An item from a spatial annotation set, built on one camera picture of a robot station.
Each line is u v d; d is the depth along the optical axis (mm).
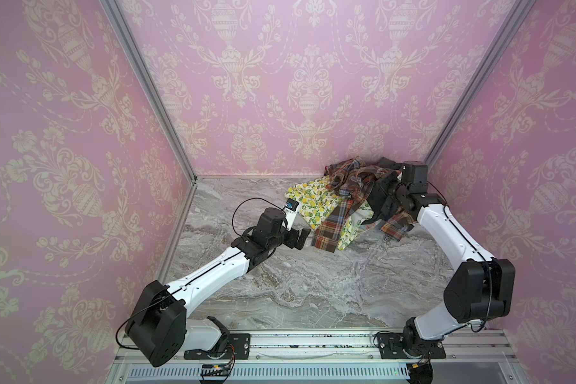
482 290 437
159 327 406
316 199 1104
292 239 718
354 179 878
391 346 731
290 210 699
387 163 1119
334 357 739
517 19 699
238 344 748
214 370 730
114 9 690
